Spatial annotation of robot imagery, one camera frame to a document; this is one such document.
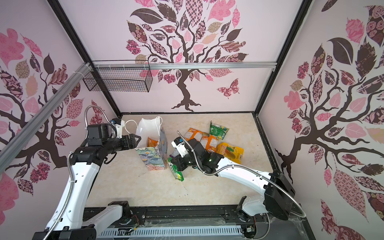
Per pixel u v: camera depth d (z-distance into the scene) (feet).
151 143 3.10
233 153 2.95
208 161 1.84
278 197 1.33
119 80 4.00
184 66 3.04
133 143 2.11
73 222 1.23
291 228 2.34
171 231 2.29
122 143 2.04
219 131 3.41
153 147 2.32
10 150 1.64
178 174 2.39
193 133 3.37
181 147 2.16
